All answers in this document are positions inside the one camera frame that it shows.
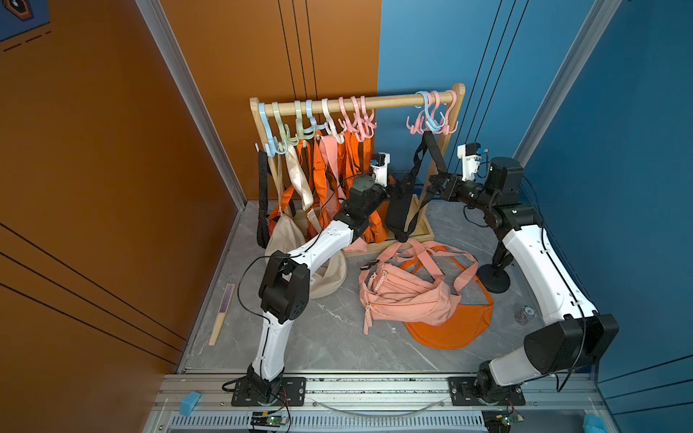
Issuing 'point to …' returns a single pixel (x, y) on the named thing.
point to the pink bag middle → (357, 244)
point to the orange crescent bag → (475, 310)
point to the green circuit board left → (259, 419)
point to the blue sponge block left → (189, 402)
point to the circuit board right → (500, 420)
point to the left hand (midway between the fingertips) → (403, 168)
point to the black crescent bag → (400, 212)
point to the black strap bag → (263, 226)
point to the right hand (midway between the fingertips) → (432, 178)
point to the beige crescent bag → (291, 230)
